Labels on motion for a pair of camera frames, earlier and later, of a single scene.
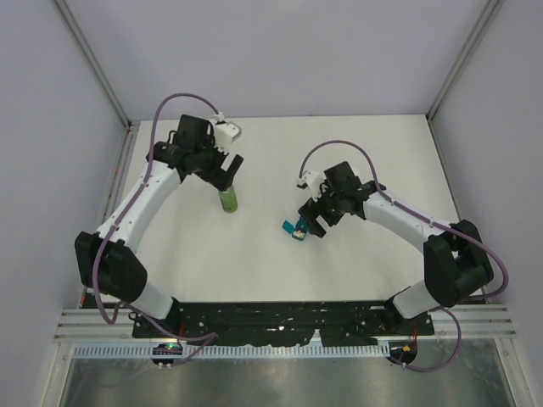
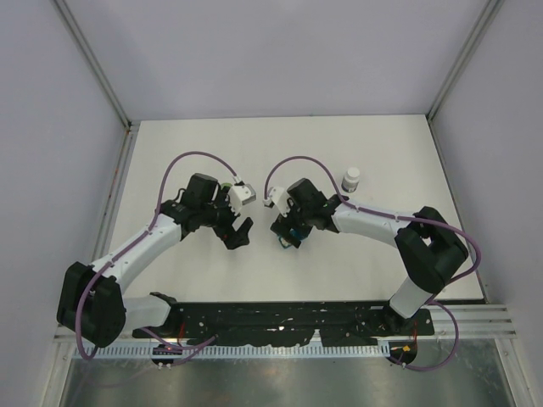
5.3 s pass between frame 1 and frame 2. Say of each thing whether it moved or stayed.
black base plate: stayed
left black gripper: moved
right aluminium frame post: stayed
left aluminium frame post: stayed
